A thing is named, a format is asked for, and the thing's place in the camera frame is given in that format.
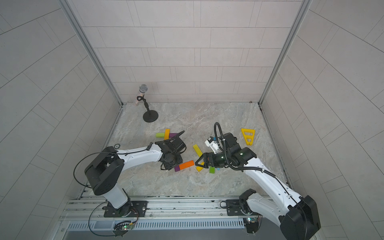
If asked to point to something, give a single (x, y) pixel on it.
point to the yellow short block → (199, 168)
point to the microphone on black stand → (150, 116)
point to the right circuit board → (252, 225)
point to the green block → (212, 170)
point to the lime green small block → (160, 135)
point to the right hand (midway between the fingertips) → (202, 164)
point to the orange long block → (186, 164)
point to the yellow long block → (197, 150)
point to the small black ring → (117, 146)
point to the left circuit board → (121, 229)
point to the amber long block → (167, 134)
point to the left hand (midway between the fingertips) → (183, 163)
